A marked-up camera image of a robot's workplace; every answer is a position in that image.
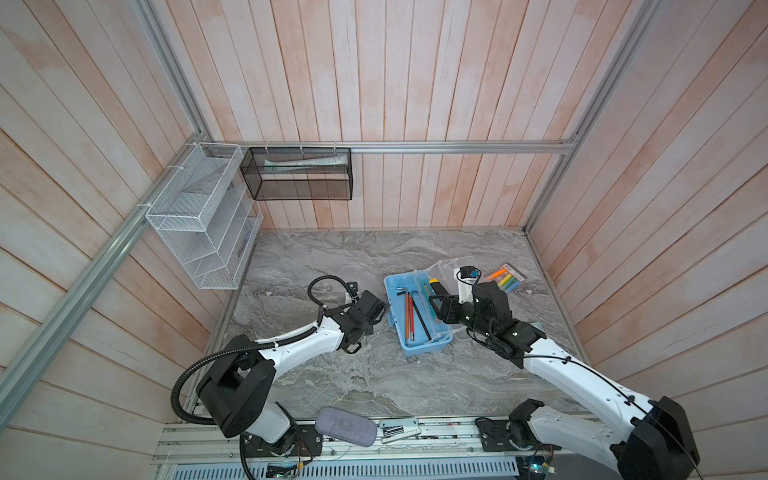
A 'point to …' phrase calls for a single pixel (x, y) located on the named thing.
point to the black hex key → (418, 313)
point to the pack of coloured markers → (508, 277)
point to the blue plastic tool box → (395, 288)
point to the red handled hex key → (412, 316)
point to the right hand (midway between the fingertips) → (434, 297)
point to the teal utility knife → (428, 292)
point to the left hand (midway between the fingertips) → (358, 324)
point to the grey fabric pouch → (346, 425)
